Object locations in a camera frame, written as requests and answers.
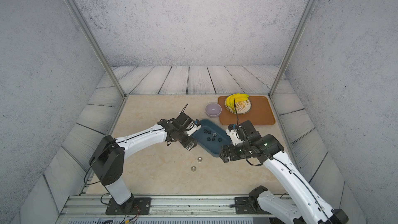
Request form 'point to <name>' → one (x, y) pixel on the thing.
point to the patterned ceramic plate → (242, 107)
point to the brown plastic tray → (261, 112)
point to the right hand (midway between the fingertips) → (229, 153)
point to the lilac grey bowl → (213, 110)
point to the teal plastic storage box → (210, 136)
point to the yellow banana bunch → (238, 97)
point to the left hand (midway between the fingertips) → (193, 141)
